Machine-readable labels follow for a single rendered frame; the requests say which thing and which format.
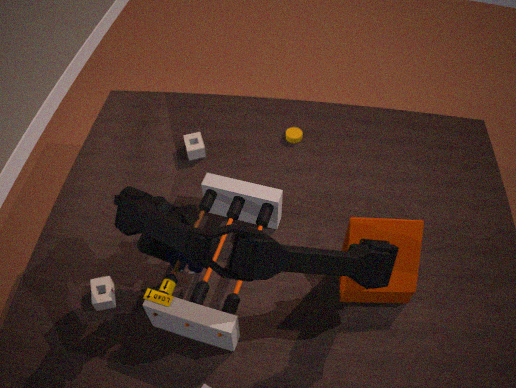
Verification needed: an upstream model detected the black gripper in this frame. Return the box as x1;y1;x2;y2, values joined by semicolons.
138;215;220;269

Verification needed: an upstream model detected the yellow short cylinder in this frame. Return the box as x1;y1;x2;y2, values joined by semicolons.
286;128;303;143

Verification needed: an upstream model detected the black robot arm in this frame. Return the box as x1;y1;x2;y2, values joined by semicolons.
113;186;399;290

